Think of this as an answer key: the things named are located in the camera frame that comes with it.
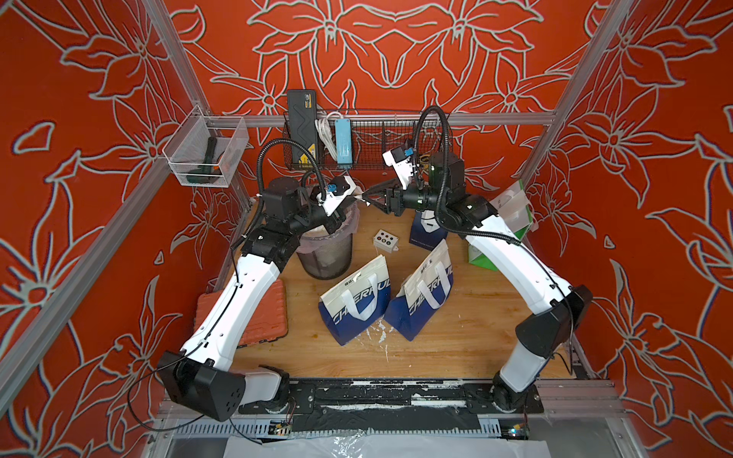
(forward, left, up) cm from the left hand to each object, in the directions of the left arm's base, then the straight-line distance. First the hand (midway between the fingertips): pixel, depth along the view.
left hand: (351, 192), depth 67 cm
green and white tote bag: (+13, -48, -17) cm, 53 cm away
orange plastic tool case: (-19, +24, -35) cm, 47 cm away
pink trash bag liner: (-4, +9, -13) cm, 16 cm away
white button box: (+14, -10, -37) cm, 40 cm away
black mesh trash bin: (-2, +8, -28) cm, 29 cm away
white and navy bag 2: (-15, -19, -20) cm, 31 cm away
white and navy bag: (-16, -2, -25) cm, 30 cm away
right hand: (-2, -3, +2) cm, 4 cm away
